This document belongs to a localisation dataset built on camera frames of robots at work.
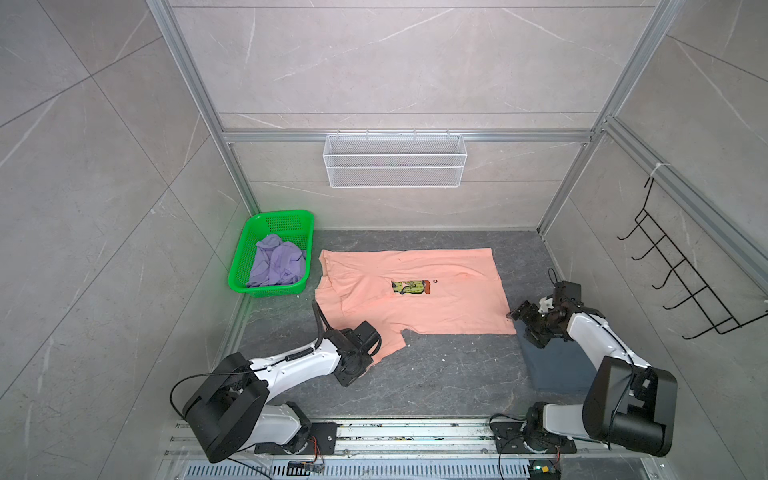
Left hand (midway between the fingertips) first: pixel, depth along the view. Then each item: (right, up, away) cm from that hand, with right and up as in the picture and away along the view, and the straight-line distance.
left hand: (365, 360), depth 86 cm
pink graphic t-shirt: (+26, +18, +18) cm, 37 cm away
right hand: (+45, +12, +4) cm, 47 cm away
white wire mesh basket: (+9, +63, +15) cm, 66 cm away
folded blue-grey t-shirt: (+57, -1, -2) cm, 57 cm away
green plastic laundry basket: (-31, +43, +32) cm, 62 cm away
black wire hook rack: (+75, +18, -26) cm, 81 cm away
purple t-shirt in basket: (-34, +28, +18) cm, 48 cm away
